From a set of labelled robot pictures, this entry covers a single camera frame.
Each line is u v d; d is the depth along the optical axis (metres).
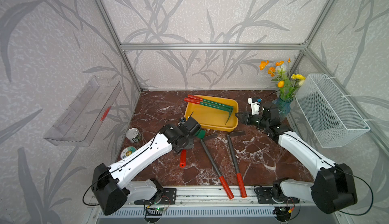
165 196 0.72
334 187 0.40
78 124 0.64
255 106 0.75
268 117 0.64
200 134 0.63
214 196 0.75
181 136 0.51
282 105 0.92
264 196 0.72
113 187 0.38
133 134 0.90
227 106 1.09
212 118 1.03
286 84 0.87
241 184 0.76
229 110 1.05
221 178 0.78
